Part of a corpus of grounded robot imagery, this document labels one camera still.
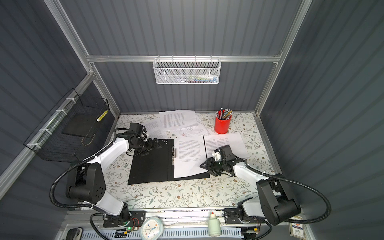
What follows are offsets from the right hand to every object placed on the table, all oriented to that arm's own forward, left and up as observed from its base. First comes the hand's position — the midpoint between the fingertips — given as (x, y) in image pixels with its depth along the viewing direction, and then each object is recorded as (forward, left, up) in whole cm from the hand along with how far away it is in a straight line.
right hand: (204, 169), depth 85 cm
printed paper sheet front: (+12, +8, -5) cm, 15 cm away
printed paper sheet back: (+43, +19, -3) cm, 47 cm away
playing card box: (-28, -43, -4) cm, 52 cm away
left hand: (+11, +29, +5) cm, 32 cm away
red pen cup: (+31, -13, +1) cm, 34 cm away
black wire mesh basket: (+10, +69, +25) cm, 74 cm away
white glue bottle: (-27, -3, +3) cm, 28 cm away
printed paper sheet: (+34, +37, -5) cm, 50 cm away
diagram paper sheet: (+33, +3, -5) cm, 33 cm away
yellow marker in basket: (+21, +56, +24) cm, 65 cm away
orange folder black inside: (+4, +29, -4) cm, 30 cm away
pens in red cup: (+36, -15, +8) cm, 40 cm away
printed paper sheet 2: (+25, -22, -7) cm, 34 cm away
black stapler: (-31, +60, 0) cm, 68 cm away
